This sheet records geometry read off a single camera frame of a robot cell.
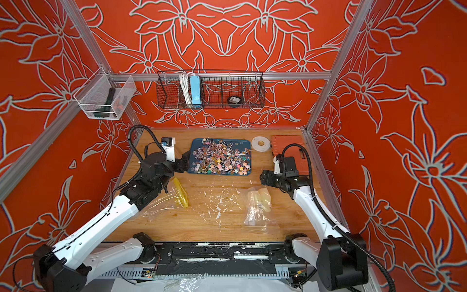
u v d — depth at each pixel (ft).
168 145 2.00
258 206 2.57
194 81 2.94
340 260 1.27
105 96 2.99
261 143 3.63
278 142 3.44
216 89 3.20
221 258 2.39
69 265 1.27
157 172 1.72
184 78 2.87
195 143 3.64
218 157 3.23
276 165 2.48
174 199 2.76
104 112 2.59
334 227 1.38
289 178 2.08
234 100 3.14
